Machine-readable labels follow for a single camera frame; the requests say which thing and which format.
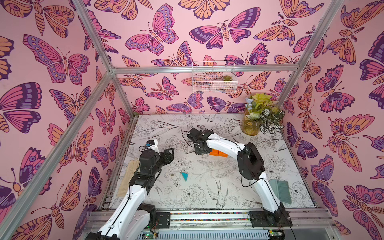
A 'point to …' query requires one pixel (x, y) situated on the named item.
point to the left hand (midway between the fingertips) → (171, 149)
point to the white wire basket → (214, 77)
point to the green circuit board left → (149, 235)
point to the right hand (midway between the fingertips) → (201, 149)
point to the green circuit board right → (276, 234)
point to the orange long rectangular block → (222, 154)
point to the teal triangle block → (185, 176)
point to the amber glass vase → (249, 126)
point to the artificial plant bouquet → (260, 107)
